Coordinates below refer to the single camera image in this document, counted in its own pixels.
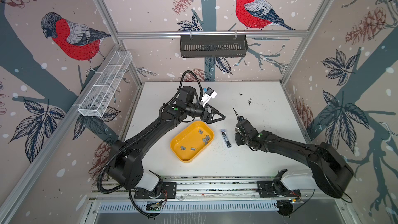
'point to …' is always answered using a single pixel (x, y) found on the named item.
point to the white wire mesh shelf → (95, 103)
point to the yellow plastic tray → (192, 141)
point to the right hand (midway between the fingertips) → (237, 137)
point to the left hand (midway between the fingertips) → (220, 116)
